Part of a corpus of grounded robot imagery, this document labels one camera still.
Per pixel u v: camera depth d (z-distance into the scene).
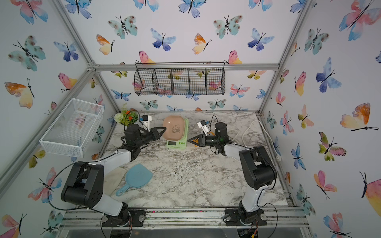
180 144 0.84
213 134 0.79
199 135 0.81
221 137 0.75
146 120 0.79
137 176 0.87
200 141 0.80
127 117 0.94
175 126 0.85
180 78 0.98
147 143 0.77
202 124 0.82
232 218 0.73
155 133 0.77
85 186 0.44
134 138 0.70
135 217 0.74
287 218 0.75
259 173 0.48
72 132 0.81
